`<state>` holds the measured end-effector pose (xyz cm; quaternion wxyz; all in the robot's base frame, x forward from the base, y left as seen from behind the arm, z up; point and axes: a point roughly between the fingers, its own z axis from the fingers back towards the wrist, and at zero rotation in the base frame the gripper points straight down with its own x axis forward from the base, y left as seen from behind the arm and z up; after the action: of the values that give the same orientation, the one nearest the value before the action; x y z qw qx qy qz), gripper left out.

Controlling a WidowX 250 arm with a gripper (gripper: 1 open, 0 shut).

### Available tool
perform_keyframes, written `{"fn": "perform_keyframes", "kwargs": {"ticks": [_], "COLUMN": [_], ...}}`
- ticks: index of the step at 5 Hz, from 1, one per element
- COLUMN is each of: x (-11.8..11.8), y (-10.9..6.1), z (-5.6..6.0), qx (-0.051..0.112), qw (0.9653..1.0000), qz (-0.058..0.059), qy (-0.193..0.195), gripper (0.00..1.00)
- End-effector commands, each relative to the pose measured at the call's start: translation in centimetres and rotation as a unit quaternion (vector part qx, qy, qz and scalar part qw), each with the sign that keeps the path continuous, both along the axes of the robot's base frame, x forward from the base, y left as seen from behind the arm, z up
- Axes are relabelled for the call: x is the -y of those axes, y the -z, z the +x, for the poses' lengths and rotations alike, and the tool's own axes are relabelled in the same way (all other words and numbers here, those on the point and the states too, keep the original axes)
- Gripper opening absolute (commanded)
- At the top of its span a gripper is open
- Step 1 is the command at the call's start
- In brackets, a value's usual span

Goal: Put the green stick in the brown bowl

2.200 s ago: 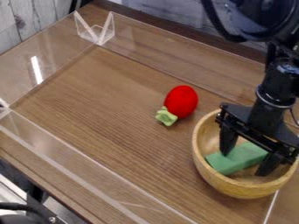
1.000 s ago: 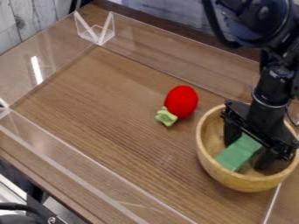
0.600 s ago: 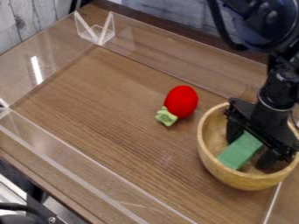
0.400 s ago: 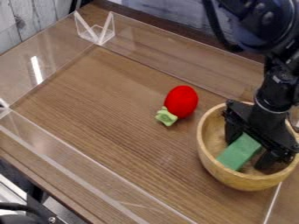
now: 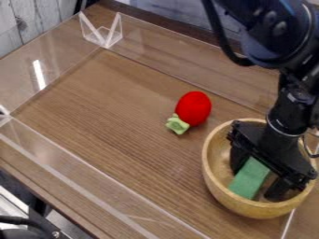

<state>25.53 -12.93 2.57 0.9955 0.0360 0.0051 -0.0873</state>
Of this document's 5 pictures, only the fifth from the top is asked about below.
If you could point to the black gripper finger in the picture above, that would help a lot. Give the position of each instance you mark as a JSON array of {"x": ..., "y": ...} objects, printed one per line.
[
  {"x": 281, "y": 191},
  {"x": 239, "y": 156}
]

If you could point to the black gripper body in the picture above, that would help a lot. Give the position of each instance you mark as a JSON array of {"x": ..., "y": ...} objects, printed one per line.
[{"x": 273, "y": 143}]

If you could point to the light wooden bowl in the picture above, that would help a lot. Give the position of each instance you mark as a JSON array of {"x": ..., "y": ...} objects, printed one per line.
[{"x": 218, "y": 177}]

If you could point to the green rectangular block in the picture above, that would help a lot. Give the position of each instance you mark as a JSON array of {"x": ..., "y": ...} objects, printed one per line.
[{"x": 250, "y": 179}]

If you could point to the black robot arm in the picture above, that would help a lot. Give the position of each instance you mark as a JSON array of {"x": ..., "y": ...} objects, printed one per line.
[{"x": 274, "y": 34}]

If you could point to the red toy strawberry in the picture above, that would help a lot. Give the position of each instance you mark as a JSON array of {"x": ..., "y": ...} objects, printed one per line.
[{"x": 193, "y": 111}]

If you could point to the clear acrylic enclosure wall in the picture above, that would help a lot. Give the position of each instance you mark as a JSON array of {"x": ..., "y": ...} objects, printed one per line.
[{"x": 85, "y": 139}]

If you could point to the black metal bracket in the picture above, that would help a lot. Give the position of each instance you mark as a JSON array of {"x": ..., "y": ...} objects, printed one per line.
[{"x": 49, "y": 227}]

